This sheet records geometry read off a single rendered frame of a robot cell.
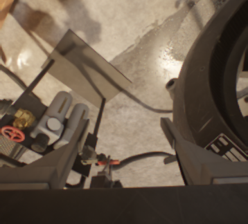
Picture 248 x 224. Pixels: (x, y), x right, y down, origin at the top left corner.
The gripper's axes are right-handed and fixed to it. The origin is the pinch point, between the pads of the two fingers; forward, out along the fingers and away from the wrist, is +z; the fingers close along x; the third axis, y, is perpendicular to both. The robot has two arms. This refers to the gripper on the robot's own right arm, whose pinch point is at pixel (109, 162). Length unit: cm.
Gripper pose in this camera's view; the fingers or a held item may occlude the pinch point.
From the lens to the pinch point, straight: 68.6
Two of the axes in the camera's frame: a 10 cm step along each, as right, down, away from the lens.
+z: 0.9, -6.5, 7.6
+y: 9.5, -1.7, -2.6
